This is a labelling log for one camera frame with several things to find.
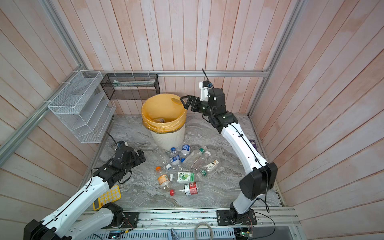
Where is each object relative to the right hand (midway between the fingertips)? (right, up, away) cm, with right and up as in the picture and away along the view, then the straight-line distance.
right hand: (187, 99), depth 72 cm
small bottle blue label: (-1, -28, +23) cm, 36 cm away
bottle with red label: (+1, -47, +6) cm, 47 cm away
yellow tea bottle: (-17, -9, +22) cm, 29 cm away
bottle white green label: (-3, -42, +12) cm, 44 cm away
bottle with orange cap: (-13, -43, +10) cm, 46 cm away
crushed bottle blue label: (-8, -33, +18) cm, 38 cm away
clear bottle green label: (+3, -34, +23) cm, 41 cm away
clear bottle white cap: (+9, -35, +21) cm, 42 cm away
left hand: (-28, -31, +9) cm, 43 cm away
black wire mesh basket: (-41, +16, +32) cm, 54 cm away
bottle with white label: (+14, -37, +14) cm, 41 cm away
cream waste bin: (-11, -22, +18) cm, 30 cm away
